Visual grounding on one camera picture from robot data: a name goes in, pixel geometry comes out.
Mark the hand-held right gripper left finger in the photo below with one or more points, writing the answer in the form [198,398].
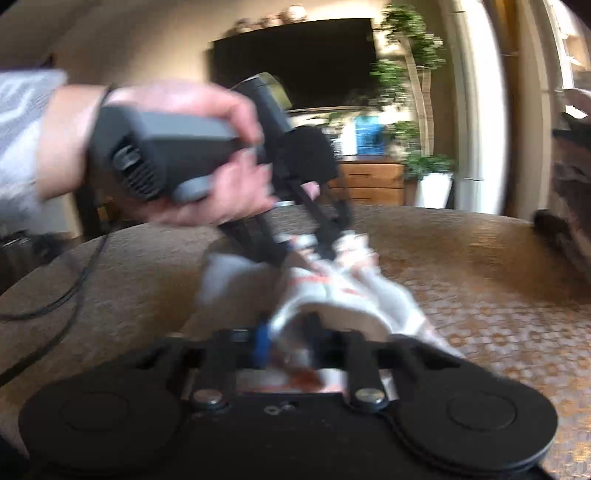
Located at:
[263,346]

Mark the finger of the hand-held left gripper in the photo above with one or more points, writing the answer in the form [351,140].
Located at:
[318,230]
[258,244]

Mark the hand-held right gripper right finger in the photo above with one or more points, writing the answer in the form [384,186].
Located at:
[314,337]

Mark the white garment orange stitching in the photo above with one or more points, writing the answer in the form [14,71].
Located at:
[392,300]

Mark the person's left forearm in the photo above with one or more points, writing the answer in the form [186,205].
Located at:
[27,138]

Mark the person's left hand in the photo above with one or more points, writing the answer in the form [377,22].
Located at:
[184,99]

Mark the wooden TV console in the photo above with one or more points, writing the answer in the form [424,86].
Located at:
[374,177]

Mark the blue photo print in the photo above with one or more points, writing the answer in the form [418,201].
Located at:
[369,136]

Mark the green tree in white planter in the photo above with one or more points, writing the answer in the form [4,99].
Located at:
[434,189]

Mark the yellow floral lace tablecloth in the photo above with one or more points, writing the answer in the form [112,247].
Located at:
[461,258]

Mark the black television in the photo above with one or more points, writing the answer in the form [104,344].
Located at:
[314,60]

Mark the white tower air conditioner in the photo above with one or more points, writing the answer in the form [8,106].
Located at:
[471,115]

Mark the dark blurred furniture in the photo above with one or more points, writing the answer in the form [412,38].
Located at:
[572,184]

